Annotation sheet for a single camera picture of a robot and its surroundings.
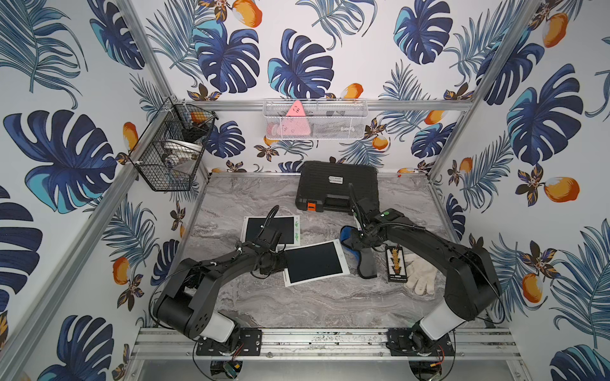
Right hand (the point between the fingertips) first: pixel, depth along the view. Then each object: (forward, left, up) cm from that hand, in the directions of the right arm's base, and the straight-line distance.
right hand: (359, 240), depth 89 cm
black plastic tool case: (+29, +13, -1) cm, 32 cm away
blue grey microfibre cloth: (-8, -2, -3) cm, 9 cm away
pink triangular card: (+34, +24, +28) cm, 50 cm away
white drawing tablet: (-4, +17, -9) cm, 20 cm away
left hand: (-7, +28, -7) cm, 30 cm away
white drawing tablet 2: (+11, +28, -8) cm, 31 cm away
